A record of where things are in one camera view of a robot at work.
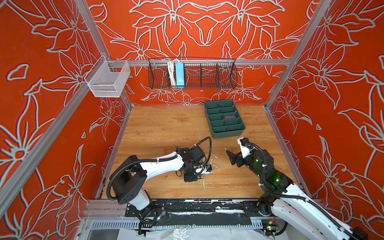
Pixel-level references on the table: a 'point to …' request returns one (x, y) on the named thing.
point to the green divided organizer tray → (221, 127)
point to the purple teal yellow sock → (229, 116)
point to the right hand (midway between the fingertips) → (231, 146)
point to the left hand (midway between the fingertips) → (194, 175)
